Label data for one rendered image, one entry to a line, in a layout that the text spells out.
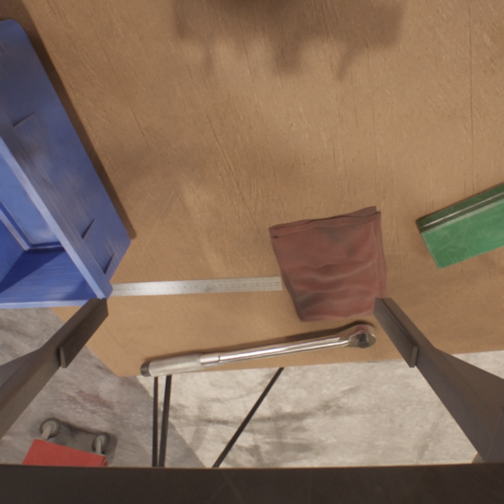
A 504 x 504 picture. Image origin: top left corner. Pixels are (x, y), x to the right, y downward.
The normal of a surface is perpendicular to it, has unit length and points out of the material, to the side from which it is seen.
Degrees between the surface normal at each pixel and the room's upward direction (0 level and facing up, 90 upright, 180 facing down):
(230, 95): 0
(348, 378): 0
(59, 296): 90
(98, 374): 0
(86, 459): 90
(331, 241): 21
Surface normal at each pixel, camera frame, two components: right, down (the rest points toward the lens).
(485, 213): -0.11, 0.65
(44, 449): 0.33, -0.69
